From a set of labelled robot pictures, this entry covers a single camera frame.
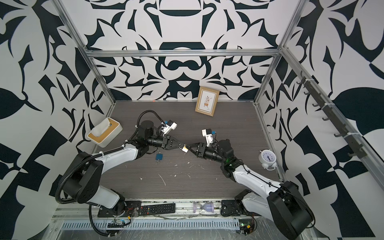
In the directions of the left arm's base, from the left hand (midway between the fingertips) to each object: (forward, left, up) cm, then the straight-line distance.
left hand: (184, 144), depth 73 cm
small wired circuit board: (-29, +32, -23) cm, 49 cm away
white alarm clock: (-1, -48, -19) cm, 52 cm away
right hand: (-2, -1, -1) cm, 3 cm away
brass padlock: (-2, 0, -2) cm, 3 cm away
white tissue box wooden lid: (+18, +53, -17) cm, 58 cm away
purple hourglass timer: (-24, -10, -19) cm, 32 cm away
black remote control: (-24, +18, -20) cm, 36 cm away
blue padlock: (+4, +16, -22) cm, 27 cm away
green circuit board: (-32, -28, -22) cm, 48 cm away
